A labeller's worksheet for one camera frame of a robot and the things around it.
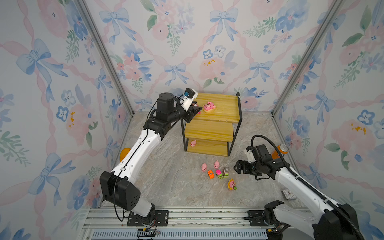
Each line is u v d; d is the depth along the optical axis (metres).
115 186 0.40
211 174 0.87
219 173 0.87
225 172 0.88
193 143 0.98
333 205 0.41
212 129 0.87
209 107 0.72
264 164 0.62
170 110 0.55
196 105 0.70
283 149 0.88
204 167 0.90
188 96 0.58
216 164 0.90
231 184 0.80
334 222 0.39
